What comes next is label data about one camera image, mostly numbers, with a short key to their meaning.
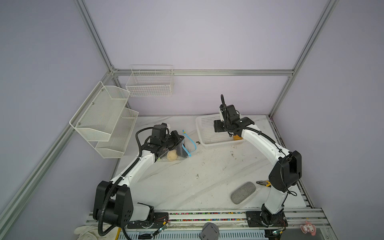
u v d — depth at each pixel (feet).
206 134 3.53
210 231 2.32
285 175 1.53
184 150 2.70
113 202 1.36
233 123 2.10
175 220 2.45
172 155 3.01
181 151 2.80
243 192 2.62
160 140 2.11
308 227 2.29
